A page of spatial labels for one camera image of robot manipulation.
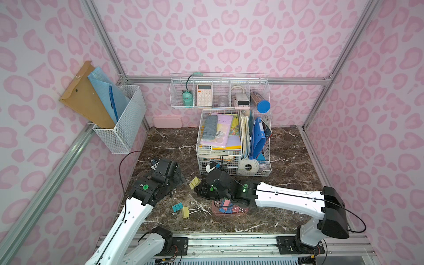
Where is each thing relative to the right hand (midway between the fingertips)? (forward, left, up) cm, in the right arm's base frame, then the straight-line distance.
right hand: (190, 193), depth 67 cm
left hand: (+8, +8, -1) cm, 11 cm away
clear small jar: (+53, -13, +5) cm, 55 cm away
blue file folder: (+31, -32, -4) cm, 44 cm away
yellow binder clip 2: (-2, +6, -21) cm, 21 cm away
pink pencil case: (+58, +26, -16) cm, 65 cm away
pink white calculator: (+55, -2, +8) cm, 55 cm away
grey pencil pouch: (+36, -6, +2) cm, 37 cm away
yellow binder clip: (+5, -1, -1) cm, 6 cm away
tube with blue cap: (+41, -33, +12) cm, 54 cm away
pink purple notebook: (+39, -13, -1) cm, 41 cm away
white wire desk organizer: (+29, -21, -2) cm, 36 cm away
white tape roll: (+24, -30, -15) cm, 41 cm away
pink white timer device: (+47, -23, +9) cm, 53 cm away
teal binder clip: (+1, +10, -20) cm, 23 cm away
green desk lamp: (+50, +7, +11) cm, 52 cm away
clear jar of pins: (+23, -36, -18) cm, 46 cm away
